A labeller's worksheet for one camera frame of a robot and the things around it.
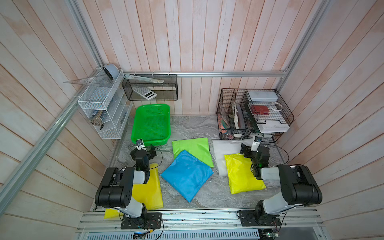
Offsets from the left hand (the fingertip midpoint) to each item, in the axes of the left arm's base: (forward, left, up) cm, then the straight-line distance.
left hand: (144, 147), depth 94 cm
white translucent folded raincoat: (+2, -49, -4) cm, 49 cm away
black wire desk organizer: (+18, -70, +12) cm, 73 cm away
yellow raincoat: (-26, -6, -8) cm, 28 cm away
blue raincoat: (-17, -27, -4) cm, 32 cm away
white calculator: (+30, +1, +20) cm, 36 cm away
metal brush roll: (+1, +20, +23) cm, 31 cm away
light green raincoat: (+2, -35, -4) cm, 36 cm away
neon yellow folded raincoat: (-19, -59, -2) cm, 61 cm away
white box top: (+32, -80, +16) cm, 88 cm away
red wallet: (+19, -75, +16) cm, 79 cm away
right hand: (+3, -67, +2) cm, 68 cm away
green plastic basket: (+25, +1, -6) cm, 26 cm away
